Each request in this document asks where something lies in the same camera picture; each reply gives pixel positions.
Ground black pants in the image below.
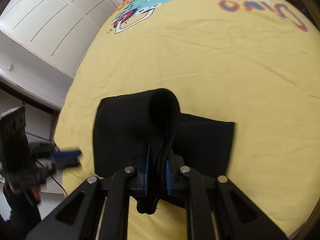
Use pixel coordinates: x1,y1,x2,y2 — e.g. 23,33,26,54
93,88,236,215

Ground black sleeve forearm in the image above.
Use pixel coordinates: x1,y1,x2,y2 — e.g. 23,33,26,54
1,183,41,239

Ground white wardrobe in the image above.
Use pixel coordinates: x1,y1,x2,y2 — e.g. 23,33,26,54
0,0,126,111

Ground yellow printed bed sheet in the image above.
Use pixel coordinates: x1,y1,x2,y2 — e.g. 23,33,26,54
55,0,319,235

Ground black cable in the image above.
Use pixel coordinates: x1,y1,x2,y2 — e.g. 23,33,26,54
36,159,68,197

